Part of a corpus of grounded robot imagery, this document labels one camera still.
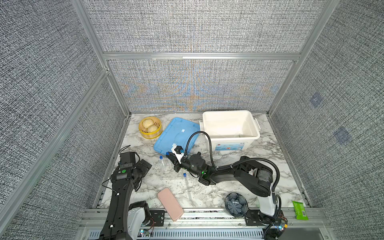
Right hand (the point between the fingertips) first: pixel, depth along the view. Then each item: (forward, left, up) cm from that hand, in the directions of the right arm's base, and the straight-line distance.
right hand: (167, 153), depth 80 cm
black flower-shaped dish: (-22, -35, -15) cm, 44 cm away
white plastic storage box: (+27, -40, -14) cm, 50 cm away
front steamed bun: (+25, +14, -8) cm, 30 cm away
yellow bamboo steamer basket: (+21, +15, -12) cm, 28 cm away
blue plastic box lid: (+25, -2, -14) cm, 29 cm away
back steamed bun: (+30, +19, -8) cm, 37 cm away
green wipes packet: (-24, -67, -16) cm, 73 cm away
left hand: (-6, +13, -7) cm, 16 cm away
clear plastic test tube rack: (-3, +3, -16) cm, 16 cm away
